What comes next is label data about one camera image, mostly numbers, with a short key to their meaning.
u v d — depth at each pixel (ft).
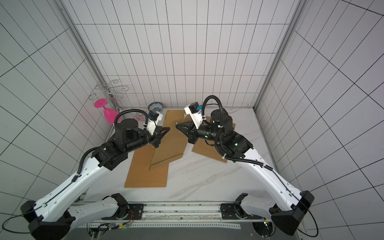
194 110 1.64
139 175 2.79
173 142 2.21
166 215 2.38
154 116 1.74
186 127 1.78
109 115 3.02
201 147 3.12
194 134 1.67
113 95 3.01
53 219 1.26
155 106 3.86
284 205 1.24
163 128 2.04
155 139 1.83
